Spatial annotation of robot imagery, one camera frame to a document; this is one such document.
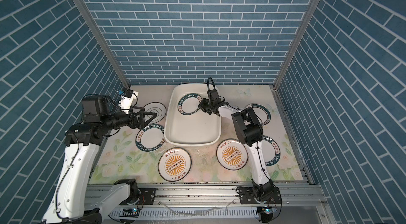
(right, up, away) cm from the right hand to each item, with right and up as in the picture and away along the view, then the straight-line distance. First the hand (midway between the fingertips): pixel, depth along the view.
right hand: (196, 103), depth 103 cm
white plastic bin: (-6, -13, -3) cm, 15 cm away
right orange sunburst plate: (+22, -28, -17) cm, 39 cm away
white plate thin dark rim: (-28, -3, +4) cm, 29 cm away
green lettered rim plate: (-26, -20, -10) cm, 35 cm away
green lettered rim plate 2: (-6, 0, +5) cm, 8 cm away
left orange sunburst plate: (-9, -32, -20) cm, 39 cm away
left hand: (-16, -2, -37) cm, 41 cm away
